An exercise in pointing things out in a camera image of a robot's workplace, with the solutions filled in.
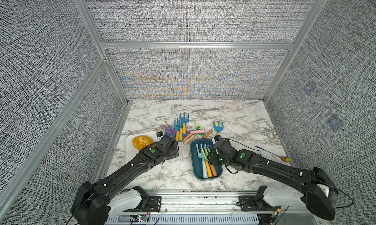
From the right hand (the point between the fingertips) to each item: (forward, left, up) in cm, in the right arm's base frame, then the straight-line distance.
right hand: (210, 153), depth 81 cm
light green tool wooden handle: (+18, -1, -9) cm, 21 cm away
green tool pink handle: (+18, +5, -6) cm, 20 cm away
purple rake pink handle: (+20, +24, -9) cm, 32 cm away
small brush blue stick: (0, -46, -8) cm, 46 cm away
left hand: (+1, +21, +1) cm, 21 cm away
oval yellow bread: (+10, +42, -4) cm, 43 cm away
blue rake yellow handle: (+23, +18, -8) cm, 30 cm away
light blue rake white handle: (+2, +4, -7) cm, 8 cm away
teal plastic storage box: (0, +7, -10) cm, 12 cm away
